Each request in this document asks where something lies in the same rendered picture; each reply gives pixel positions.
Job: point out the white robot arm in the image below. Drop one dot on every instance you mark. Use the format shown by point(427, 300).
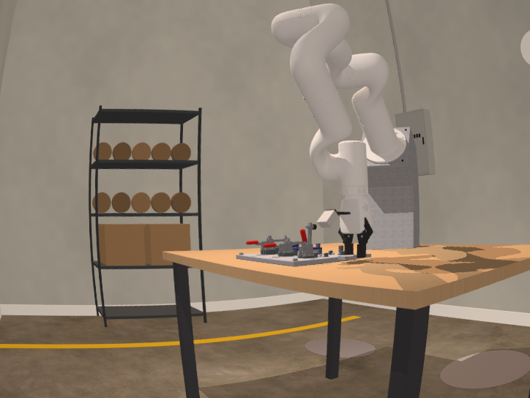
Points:
point(321, 62)

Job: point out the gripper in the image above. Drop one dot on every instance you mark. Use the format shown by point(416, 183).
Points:
point(353, 223)

